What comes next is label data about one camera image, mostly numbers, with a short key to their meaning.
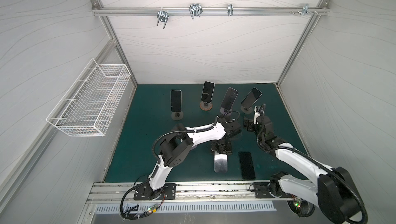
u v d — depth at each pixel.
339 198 0.40
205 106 1.08
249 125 0.78
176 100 0.96
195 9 0.76
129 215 0.68
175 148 0.49
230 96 0.95
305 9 0.77
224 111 1.03
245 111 1.04
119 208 0.67
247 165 0.82
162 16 0.79
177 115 1.02
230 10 0.78
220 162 0.80
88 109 0.68
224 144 0.72
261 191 0.74
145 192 0.71
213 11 0.79
